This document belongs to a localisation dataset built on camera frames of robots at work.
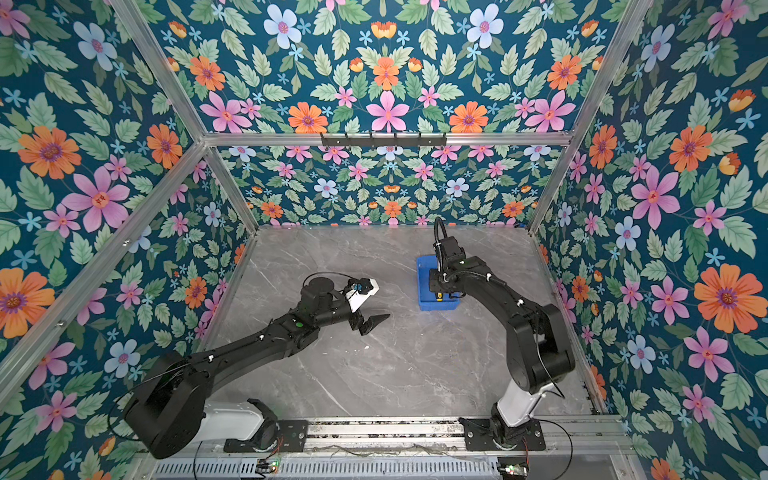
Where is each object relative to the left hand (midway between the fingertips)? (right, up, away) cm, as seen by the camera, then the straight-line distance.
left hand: (383, 293), depth 78 cm
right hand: (+16, +2, +14) cm, 21 cm away
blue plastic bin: (+13, -4, +18) cm, 22 cm away
